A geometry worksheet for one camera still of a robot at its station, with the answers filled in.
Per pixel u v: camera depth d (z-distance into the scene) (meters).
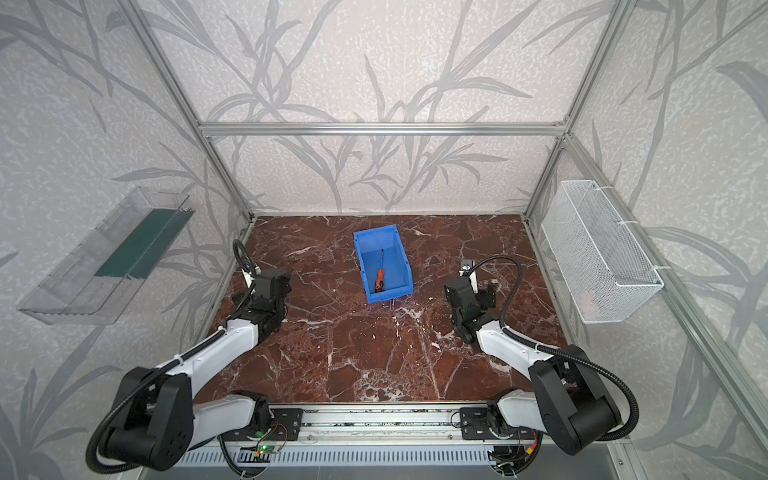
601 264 0.62
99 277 0.65
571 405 0.41
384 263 1.07
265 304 0.67
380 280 0.99
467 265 0.77
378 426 0.75
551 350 0.46
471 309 0.68
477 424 0.73
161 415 0.41
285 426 0.72
